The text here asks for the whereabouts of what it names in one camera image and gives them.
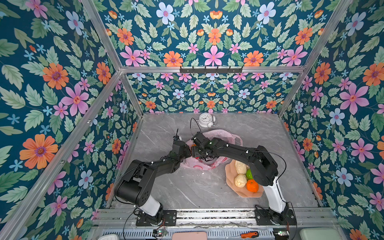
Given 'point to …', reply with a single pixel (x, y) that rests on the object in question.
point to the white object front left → (109, 237)
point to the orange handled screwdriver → (249, 234)
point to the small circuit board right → (281, 233)
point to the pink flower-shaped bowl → (231, 173)
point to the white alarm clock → (206, 120)
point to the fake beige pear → (240, 180)
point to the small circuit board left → (159, 233)
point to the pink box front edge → (189, 235)
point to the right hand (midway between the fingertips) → (196, 150)
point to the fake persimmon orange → (252, 185)
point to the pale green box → (320, 233)
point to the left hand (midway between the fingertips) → (191, 144)
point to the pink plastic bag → (194, 163)
